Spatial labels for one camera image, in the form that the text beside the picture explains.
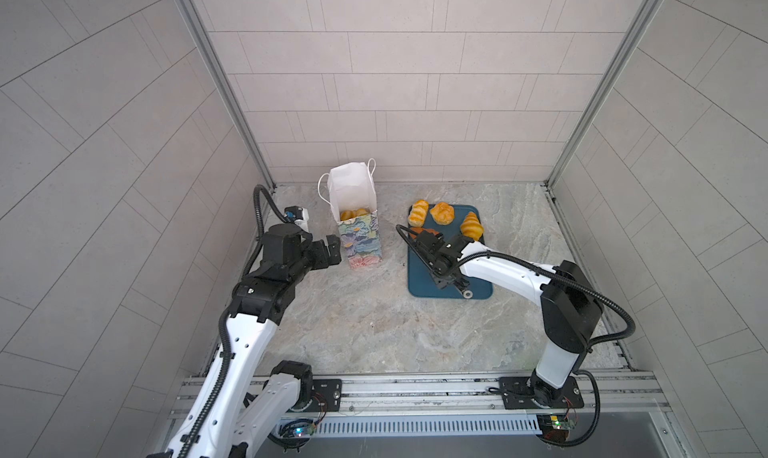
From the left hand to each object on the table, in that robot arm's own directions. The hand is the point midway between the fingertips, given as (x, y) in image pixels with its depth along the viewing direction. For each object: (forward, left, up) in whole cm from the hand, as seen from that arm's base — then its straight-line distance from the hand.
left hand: (329, 236), depth 72 cm
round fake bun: (+23, -32, -20) cm, 44 cm away
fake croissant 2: (+24, -24, -22) cm, 40 cm away
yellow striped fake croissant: (+18, -42, -21) cm, 50 cm away
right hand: (-1, -31, -20) cm, 37 cm away
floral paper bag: (+23, -2, -10) cm, 25 cm away
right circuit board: (-36, -53, -24) cm, 69 cm away
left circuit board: (-37, +5, -20) cm, 42 cm away
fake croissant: (+21, -5, -17) cm, 28 cm away
